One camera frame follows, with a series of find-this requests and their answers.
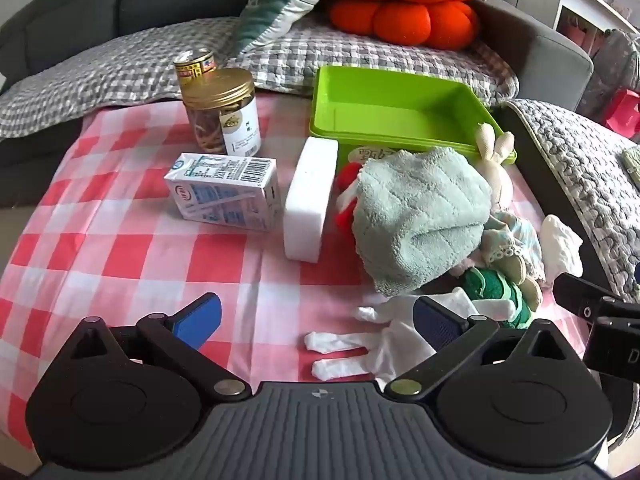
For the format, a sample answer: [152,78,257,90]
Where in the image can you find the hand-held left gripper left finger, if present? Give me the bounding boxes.
[70,292,253,403]

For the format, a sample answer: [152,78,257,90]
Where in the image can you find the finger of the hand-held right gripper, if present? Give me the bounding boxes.
[552,272,640,326]

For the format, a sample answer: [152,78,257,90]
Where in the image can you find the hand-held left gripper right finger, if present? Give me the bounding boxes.
[382,296,568,403]

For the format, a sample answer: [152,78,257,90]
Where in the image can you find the white glove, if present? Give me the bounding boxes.
[304,292,493,386]

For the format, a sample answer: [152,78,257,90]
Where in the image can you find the white sock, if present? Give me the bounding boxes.
[540,214,583,286]

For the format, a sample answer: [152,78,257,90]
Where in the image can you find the light green towel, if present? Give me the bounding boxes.
[351,146,493,297]

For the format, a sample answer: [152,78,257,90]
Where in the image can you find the beige rabbit doll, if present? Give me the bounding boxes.
[450,122,546,311]

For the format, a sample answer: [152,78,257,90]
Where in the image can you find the white sponge block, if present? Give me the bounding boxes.
[283,136,341,263]

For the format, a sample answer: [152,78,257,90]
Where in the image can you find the red and white santa plush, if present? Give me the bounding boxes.
[334,160,368,233]

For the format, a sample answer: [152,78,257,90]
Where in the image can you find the green plastic box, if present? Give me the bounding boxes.
[308,65,518,171]

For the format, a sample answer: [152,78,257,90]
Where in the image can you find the red and white checked cloth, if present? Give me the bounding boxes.
[0,95,596,480]

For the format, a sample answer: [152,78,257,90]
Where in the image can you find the grey quilted cover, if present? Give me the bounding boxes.
[500,99,640,306]

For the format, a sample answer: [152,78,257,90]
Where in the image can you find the white and blue milk carton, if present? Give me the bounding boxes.
[164,152,282,233]

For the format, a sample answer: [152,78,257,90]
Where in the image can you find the green quilted pouch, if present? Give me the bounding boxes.
[622,146,640,183]

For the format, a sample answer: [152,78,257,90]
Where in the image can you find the red box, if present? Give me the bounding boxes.
[600,87,640,141]

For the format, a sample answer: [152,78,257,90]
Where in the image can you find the glass jar with gold lid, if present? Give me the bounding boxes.
[181,67,262,157]

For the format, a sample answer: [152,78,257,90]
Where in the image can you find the grey star-print cloth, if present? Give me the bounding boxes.
[580,30,640,121]

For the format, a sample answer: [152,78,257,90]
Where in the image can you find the tin can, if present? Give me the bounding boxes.
[173,48,218,83]

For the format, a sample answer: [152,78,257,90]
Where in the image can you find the grey checkered cushion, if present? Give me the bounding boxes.
[0,12,521,141]

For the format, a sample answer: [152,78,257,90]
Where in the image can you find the white shelf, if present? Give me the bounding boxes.
[502,0,640,61]

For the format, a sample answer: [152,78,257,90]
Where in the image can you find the orange pumpkin cushion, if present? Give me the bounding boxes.
[325,0,483,51]

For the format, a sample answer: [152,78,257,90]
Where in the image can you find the teal patterned pillow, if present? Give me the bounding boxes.
[232,0,346,61]

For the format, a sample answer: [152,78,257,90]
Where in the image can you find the grey sofa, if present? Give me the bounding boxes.
[0,0,596,208]

